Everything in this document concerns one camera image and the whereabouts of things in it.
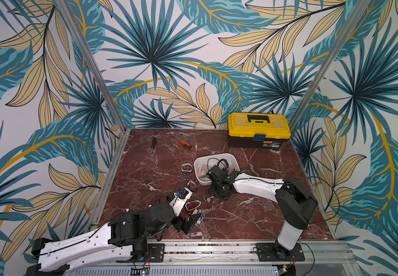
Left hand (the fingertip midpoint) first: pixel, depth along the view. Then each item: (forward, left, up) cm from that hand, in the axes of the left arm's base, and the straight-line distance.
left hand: (190, 211), depth 66 cm
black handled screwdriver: (+48, +26, -17) cm, 58 cm away
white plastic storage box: (+31, -5, -16) cm, 35 cm away
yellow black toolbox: (+48, -37, -3) cm, 61 cm away
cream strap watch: (+10, -1, -15) cm, 19 cm away
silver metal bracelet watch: (+12, -8, -18) cm, 23 cm away
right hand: (+15, -10, -18) cm, 25 cm away
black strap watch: (+33, -17, -17) cm, 41 cm away
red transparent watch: (+9, +1, -18) cm, 20 cm away
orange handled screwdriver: (+46, +5, -16) cm, 49 cm away
